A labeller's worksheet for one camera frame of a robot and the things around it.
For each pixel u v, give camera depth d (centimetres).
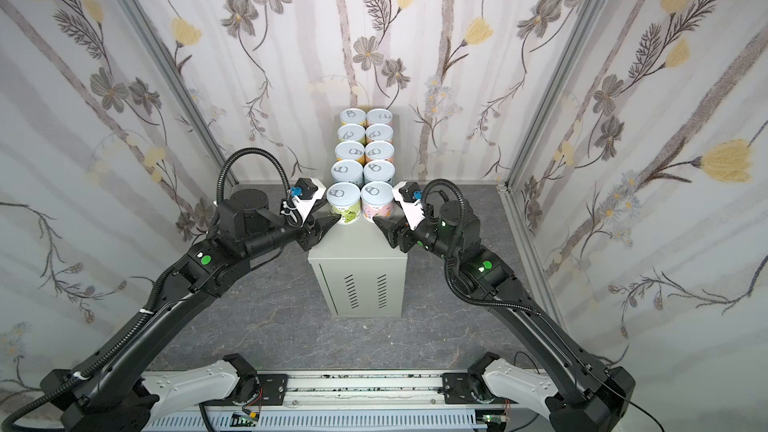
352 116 82
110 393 38
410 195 52
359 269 66
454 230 47
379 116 82
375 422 70
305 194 51
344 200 63
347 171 68
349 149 73
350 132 78
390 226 56
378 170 69
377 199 63
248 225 46
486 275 48
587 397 38
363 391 76
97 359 39
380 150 73
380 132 78
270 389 74
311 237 55
